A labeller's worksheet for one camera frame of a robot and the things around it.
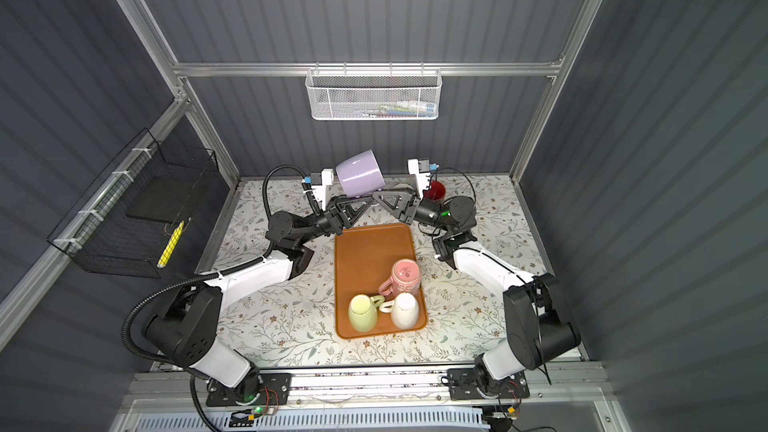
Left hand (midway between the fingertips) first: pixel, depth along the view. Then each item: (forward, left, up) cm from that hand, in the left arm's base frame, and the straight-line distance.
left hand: (374, 203), depth 65 cm
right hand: (0, 0, -1) cm, 1 cm away
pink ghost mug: (-6, -7, -25) cm, 27 cm away
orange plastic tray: (+8, +4, -35) cm, 36 cm away
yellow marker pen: (-3, +48, -9) cm, 49 cm away
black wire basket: (+6, +60, -9) cm, 61 cm away
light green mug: (-14, +4, -27) cm, 31 cm away
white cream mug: (-14, -6, -27) cm, 31 cm away
